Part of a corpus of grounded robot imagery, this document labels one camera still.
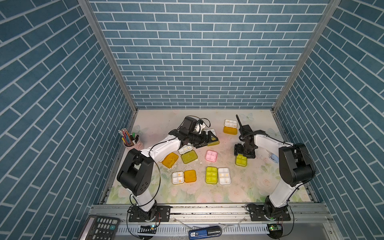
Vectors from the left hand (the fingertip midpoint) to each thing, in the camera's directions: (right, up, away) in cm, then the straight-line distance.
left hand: (216, 142), depth 82 cm
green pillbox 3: (-2, -20, +5) cm, 20 cm away
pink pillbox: (-2, -10, +12) cm, 16 cm away
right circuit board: (+28, -41, -10) cm, 51 cm away
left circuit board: (-35, -41, -10) cm, 55 cm away
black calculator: (-56, -37, -14) cm, 68 cm away
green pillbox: (+17, -13, +12) cm, 24 cm away
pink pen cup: (-46, -3, +7) cm, 47 cm away
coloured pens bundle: (-52, +1, +7) cm, 52 cm away
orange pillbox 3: (-17, -21, +5) cm, 27 cm away
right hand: (+17, -10, +13) cm, 24 cm away
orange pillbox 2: (-28, -12, +12) cm, 33 cm away
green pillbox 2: (-17, -10, +14) cm, 24 cm away
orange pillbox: (+14, +8, +28) cm, 32 cm away
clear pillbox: (+5, -20, +5) cm, 21 cm away
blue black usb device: (-6, -37, -17) cm, 41 cm away
